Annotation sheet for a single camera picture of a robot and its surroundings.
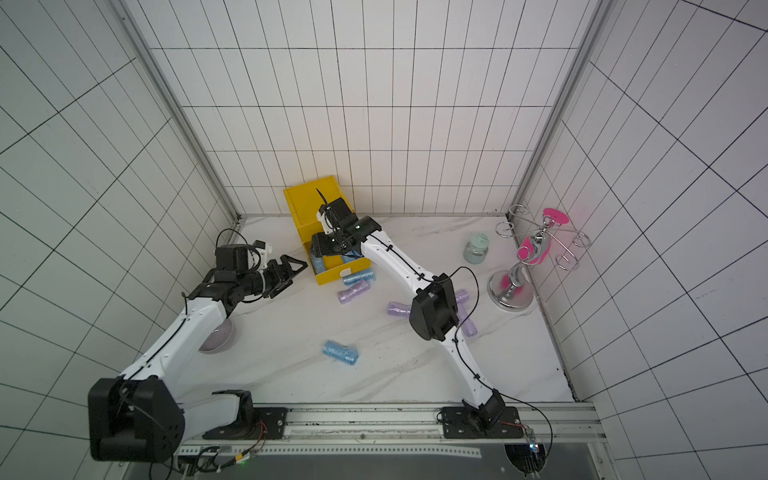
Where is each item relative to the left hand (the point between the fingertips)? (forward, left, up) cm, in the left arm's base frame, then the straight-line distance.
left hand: (299, 276), depth 82 cm
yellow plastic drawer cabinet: (+36, +7, -6) cm, 37 cm away
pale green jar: (+18, -56, -10) cm, 59 cm away
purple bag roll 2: (-3, -28, -14) cm, 32 cm away
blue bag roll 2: (+8, -14, -14) cm, 21 cm away
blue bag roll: (+9, -3, -6) cm, 11 cm away
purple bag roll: (+2, -12, -15) cm, 19 cm away
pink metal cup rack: (+5, -66, -17) cm, 68 cm away
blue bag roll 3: (-16, -11, -14) cm, 24 cm away
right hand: (+13, -5, +1) cm, 14 cm away
